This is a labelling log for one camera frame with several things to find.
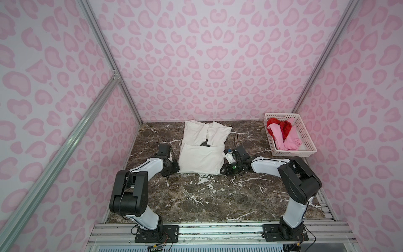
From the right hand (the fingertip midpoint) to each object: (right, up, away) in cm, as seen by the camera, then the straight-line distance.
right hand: (221, 171), depth 93 cm
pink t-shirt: (+47, +17, +9) cm, 51 cm away
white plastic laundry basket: (+56, +13, +8) cm, 58 cm away
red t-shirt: (+44, +27, +13) cm, 53 cm away
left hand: (-27, +2, +2) cm, 27 cm away
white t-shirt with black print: (-11, +13, +11) cm, 20 cm away
